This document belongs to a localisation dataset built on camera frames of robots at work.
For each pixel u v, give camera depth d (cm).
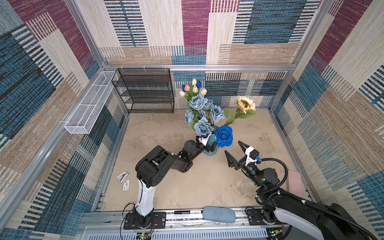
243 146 73
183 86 94
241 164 66
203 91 89
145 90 109
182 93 94
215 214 73
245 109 64
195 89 91
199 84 94
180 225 73
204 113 71
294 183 83
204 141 77
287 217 57
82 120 70
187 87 91
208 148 81
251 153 61
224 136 52
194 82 94
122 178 85
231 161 67
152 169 54
